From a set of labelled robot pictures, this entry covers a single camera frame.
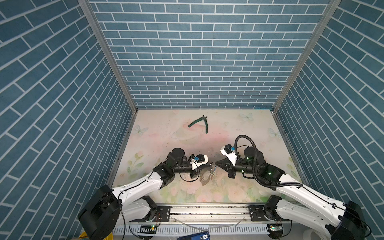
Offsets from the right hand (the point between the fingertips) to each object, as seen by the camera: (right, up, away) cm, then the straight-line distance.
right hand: (215, 162), depth 72 cm
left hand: (-3, -2, +3) cm, 5 cm away
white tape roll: (+42, -30, -6) cm, 52 cm away
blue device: (-7, -31, -7) cm, 32 cm away
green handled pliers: (-8, +21, +41) cm, 47 cm away
